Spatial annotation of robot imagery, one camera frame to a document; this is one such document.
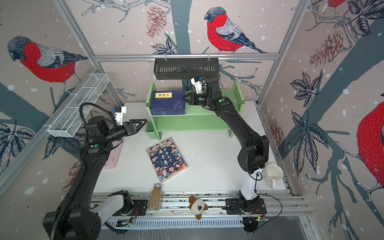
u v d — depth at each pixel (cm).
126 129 63
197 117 94
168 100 79
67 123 71
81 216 38
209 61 92
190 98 74
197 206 71
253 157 49
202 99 69
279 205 76
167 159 88
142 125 67
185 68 107
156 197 73
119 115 66
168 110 76
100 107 63
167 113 77
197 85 73
